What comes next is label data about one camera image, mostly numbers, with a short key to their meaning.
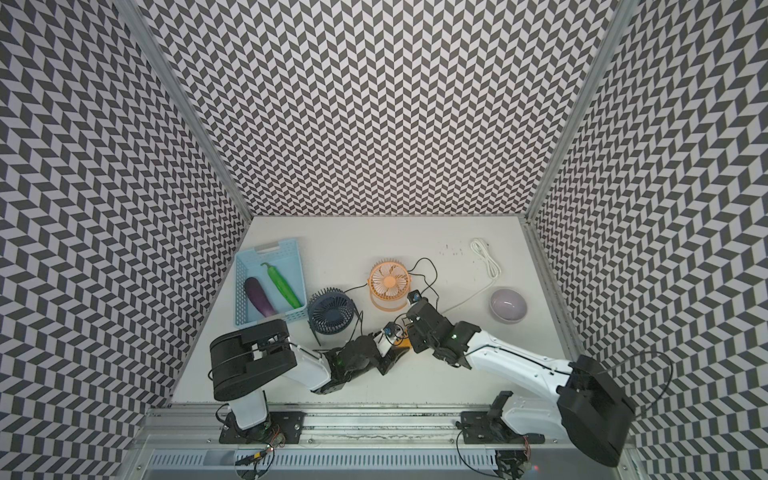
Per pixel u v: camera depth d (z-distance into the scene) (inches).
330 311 32.4
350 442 28.4
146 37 29.7
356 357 25.7
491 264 40.1
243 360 18.4
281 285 38.8
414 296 29.0
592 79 30.8
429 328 24.1
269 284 39.3
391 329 29.3
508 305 37.8
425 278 39.4
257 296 37.2
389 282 35.9
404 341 27.1
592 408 15.8
